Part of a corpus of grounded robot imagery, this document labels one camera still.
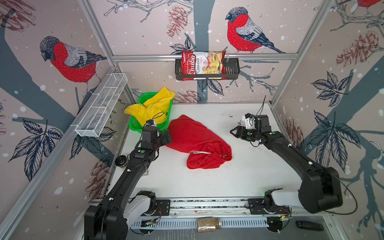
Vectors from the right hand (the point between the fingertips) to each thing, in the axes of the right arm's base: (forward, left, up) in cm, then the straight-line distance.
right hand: (231, 134), depth 85 cm
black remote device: (-40, -34, -15) cm, 54 cm away
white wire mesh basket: (-5, +71, +18) cm, 73 cm away
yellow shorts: (+22, +52, -3) cm, 56 cm away
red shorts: (-4, +14, -10) cm, 18 cm away
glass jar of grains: (-42, +13, -10) cm, 45 cm away
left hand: (-4, +39, +5) cm, 39 cm away
